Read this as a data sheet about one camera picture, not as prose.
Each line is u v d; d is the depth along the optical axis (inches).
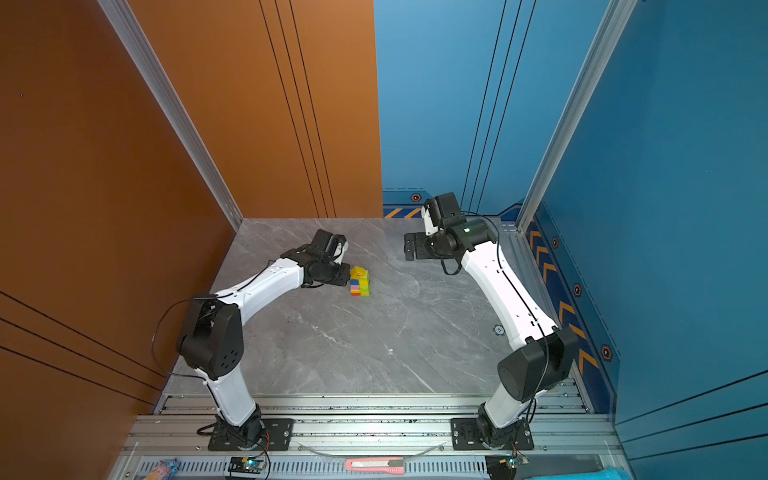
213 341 19.1
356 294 38.4
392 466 27.2
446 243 20.8
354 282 37.7
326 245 28.8
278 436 29.1
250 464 27.9
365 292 38.1
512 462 27.4
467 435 28.5
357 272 36.3
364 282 38.0
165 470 26.6
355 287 37.9
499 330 36.0
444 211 22.8
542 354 16.2
